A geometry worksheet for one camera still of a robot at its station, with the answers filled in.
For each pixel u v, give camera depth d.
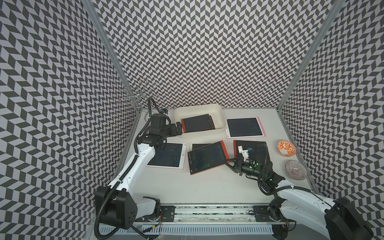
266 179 0.62
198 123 1.08
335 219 0.40
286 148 0.94
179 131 0.73
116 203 0.39
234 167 0.69
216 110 1.18
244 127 1.06
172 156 0.94
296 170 0.86
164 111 0.72
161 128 0.61
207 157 0.81
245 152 0.75
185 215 0.74
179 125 0.73
